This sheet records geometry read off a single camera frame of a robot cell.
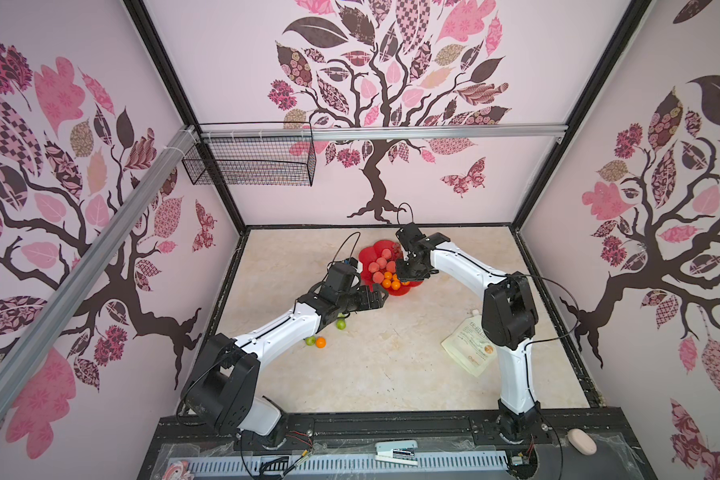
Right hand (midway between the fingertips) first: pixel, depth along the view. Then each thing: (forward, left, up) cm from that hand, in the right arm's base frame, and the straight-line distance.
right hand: (403, 272), depth 96 cm
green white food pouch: (-23, -19, -8) cm, 30 cm away
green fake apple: (-21, +29, -6) cm, 36 cm away
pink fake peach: (+12, +5, -4) cm, 13 cm away
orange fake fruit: (-1, +3, -6) cm, 7 cm away
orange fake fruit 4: (-21, +26, -6) cm, 34 cm away
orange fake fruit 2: (+3, +5, -6) cm, 8 cm away
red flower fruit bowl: (+12, +12, -6) cm, 17 cm away
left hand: (-13, +9, +4) cm, 16 cm away
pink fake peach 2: (+7, +7, -4) cm, 11 cm away
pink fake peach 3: (+2, +8, -5) cm, 10 cm away
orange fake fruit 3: (-8, +4, +8) cm, 12 cm away
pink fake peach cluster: (+6, +10, -5) cm, 12 cm away
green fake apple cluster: (-15, +21, -6) cm, 27 cm away
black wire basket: (+52, +59, +9) cm, 79 cm away
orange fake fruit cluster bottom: (0, +6, -6) cm, 8 cm away
